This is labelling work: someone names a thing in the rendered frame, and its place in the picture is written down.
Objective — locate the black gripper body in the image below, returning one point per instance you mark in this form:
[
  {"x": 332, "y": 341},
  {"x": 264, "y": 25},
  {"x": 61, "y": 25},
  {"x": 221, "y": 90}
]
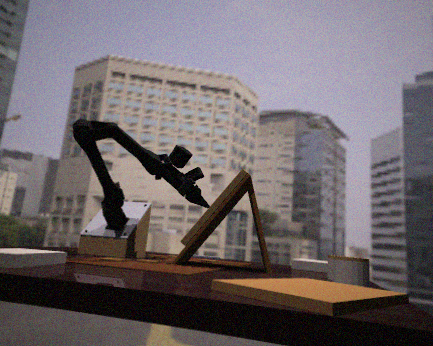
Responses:
[{"x": 181, "y": 185}]

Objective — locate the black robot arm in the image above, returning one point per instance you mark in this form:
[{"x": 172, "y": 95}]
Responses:
[{"x": 86, "y": 133}]

